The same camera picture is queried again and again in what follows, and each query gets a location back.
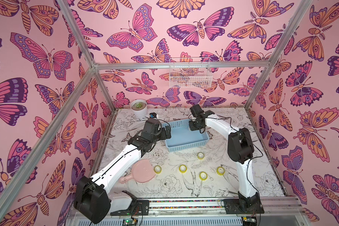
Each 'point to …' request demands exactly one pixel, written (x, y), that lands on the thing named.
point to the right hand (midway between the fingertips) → (190, 127)
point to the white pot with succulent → (139, 107)
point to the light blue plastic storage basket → (182, 138)
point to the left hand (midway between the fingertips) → (165, 128)
